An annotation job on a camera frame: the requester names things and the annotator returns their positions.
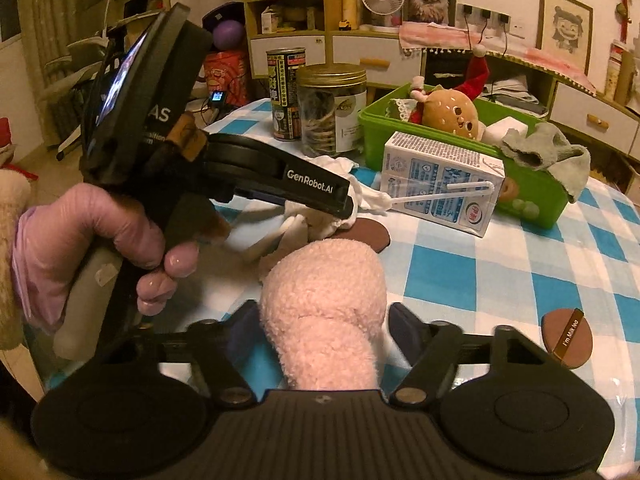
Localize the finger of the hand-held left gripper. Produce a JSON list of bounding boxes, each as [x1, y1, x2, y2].
[[227, 155, 359, 224]]

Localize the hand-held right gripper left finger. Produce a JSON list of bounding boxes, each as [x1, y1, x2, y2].
[[125, 300, 265, 407]]

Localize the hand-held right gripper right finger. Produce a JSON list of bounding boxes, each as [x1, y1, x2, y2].
[[387, 303, 552, 407]]

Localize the pink fuzzy plush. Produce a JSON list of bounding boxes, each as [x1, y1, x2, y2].
[[259, 239, 389, 392]]

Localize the rabbit doll knit dress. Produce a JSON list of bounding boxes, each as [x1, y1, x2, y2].
[[387, 97, 417, 122]]

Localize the burger plush toy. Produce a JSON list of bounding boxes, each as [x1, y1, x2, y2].
[[409, 75, 484, 141]]

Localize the green plastic bin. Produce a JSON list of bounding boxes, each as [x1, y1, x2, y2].
[[358, 82, 572, 231]]

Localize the white plush red santa outfit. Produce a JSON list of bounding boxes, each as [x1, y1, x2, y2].
[[409, 44, 489, 125]]

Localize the white sponge block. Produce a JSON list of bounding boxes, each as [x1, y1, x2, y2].
[[482, 115, 532, 149]]

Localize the grey cloth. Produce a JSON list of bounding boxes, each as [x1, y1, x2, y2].
[[499, 122, 594, 204]]

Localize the person's left hand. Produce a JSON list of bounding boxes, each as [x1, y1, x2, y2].
[[12, 182, 201, 334]]

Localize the clear jar gold lid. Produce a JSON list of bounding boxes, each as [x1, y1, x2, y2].
[[295, 64, 369, 159]]

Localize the office chair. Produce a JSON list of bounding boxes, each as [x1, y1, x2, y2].
[[42, 24, 122, 162]]

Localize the brown round powder puff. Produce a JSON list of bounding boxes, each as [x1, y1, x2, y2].
[[344, 218, 391, 252], [542, 307, 595, 369]]

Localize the red orange bag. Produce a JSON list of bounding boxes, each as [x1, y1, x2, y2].
[[202, 49, 251, 107]]

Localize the blue white checked tablecloth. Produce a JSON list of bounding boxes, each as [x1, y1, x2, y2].
[[199, 97, 640, 480]]

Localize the printed tin can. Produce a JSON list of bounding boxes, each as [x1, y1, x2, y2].
[[265, 48, 308, 142]]

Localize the purple ball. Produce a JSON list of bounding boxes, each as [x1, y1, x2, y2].
[[212, 18, 246, 51]]

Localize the white milk carton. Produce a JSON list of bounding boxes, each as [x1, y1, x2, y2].
[[379, 130, 507, 239]]

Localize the wooden cabinet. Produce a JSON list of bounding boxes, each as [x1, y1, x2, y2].
[[242, 0, 640, 162]]

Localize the white desk fan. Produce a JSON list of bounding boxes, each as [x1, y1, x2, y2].
[[360, 0, 406, 29]]

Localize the pink cloth runner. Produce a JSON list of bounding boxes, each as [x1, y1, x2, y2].
[[398, 20, 597, 92]]

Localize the framed cartoon drawing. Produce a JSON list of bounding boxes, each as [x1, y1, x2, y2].
[[537, 0, 595, 66]]

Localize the white drawer wooden handle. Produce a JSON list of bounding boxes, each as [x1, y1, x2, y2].
[[249, 34, 327, 79], [332, 33, 424, 92], [552, 82, 640, 137]]

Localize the wall power outlets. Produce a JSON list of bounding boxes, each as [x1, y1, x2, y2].
[[459, 3, 512, 31]]

